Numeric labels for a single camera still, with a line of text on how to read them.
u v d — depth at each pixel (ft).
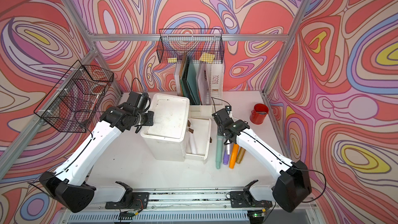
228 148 2.56
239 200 2.36
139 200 2.37
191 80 3.21
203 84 3.39
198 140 3.02
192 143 2.95
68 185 1.25
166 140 2.22
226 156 2.83
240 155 2.83
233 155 2.77
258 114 3.13
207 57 2.97
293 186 1.28
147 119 2.14
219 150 2.89
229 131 1.82
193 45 3.15
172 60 2.70
